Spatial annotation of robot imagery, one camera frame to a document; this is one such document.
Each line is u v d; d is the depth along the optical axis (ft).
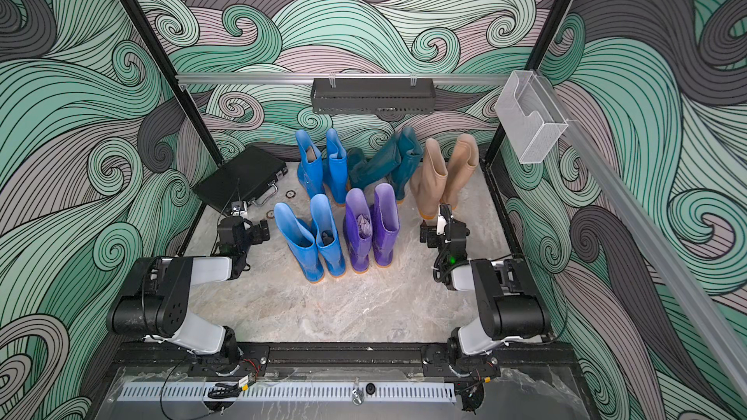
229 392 2.35
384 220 2.33
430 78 3.04
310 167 2.81
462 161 3.10
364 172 3.41
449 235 2.27
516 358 2.45
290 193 3.61
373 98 3.20
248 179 3.79
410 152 2.92
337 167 2.93
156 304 1.46
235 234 2.39
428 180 2.90
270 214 3.40
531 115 2.58
